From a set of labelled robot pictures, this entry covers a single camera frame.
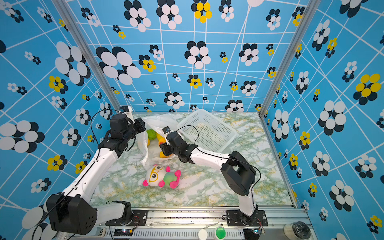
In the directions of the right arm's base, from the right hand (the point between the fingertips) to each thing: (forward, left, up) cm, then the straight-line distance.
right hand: (165, 143), depth 86 cm
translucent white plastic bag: (+9, +5, +8) cm, 13 cm away
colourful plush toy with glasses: (-16, +3, -7) cm, 18 cm away
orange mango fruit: (-1, +4, -11) cm, 12 cm away
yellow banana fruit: (0, +1, +5) cm, 5 cm away
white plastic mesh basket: (+20, -25, -13) cm, 35 cm away
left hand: (+6, +9, +15) cm, 18 cm away
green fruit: (+13, +12, -8) cm, 20 cm away
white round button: (-42, -21, -7) cm, 48 cm away
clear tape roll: (-40, -61, -5) cm, 73 cm away
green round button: (-42, -29, -5) cm, 51 cm away
